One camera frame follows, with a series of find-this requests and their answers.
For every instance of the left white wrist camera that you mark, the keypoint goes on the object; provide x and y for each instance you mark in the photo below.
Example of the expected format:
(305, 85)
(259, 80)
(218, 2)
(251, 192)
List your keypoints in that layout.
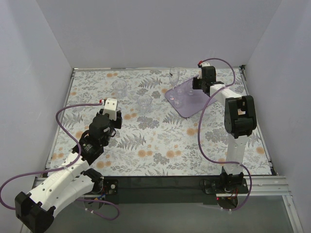
(110, 108)

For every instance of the champagne flute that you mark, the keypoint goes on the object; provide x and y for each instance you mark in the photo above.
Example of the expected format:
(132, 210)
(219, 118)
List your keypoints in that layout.
(174, 75)

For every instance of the ribbed tumbler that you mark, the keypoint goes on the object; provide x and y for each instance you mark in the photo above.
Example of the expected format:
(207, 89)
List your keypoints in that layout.
(144, 103)

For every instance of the faceted glass edge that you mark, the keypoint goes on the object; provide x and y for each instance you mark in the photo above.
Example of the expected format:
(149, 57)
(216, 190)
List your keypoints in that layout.
(178, 103)

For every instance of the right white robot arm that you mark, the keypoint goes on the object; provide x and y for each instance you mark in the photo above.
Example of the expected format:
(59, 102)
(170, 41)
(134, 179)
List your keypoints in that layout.
(239, 121)

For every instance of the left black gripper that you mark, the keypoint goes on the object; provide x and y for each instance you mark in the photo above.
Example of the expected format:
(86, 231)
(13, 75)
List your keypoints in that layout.
(118, 115)

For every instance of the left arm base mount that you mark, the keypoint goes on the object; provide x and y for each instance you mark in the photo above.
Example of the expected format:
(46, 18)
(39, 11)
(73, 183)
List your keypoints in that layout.
(106, 188)

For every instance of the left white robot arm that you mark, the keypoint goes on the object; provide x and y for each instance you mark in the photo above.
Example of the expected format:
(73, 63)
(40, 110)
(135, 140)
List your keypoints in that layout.
(38, 208)

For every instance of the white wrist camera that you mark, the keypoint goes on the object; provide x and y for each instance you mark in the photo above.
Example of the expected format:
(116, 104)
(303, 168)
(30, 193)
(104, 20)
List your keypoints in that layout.
(204, 69)
(110, 108)

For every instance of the small glass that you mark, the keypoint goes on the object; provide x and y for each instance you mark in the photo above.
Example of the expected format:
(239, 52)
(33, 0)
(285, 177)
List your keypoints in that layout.
(190, 91)
(180, 92)

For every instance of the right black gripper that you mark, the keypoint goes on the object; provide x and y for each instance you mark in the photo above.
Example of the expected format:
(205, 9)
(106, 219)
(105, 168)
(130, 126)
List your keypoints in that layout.
(196, 83)

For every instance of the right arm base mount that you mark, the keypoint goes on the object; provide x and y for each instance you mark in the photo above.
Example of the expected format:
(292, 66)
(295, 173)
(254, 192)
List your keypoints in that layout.
(226, 195)

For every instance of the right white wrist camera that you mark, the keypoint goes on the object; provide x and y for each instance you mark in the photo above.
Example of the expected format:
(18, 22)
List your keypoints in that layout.
(204, 69)

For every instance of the faceted tumbler back left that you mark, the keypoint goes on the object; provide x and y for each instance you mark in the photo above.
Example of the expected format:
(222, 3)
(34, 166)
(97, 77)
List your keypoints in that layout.
(120, 87)

